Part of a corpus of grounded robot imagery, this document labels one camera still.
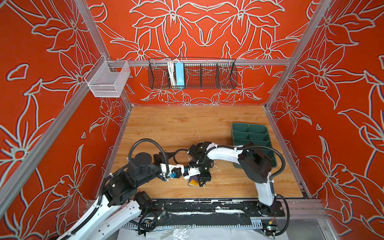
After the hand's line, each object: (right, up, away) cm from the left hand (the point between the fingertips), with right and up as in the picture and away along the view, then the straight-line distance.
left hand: (175, 154), depth 64 cm
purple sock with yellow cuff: (+9, -18, +15) cm, 26 cm away
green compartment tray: (+43, +6, +34) cm, 55 cm away
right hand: (+11, -20, +18) cm, 29 cm away
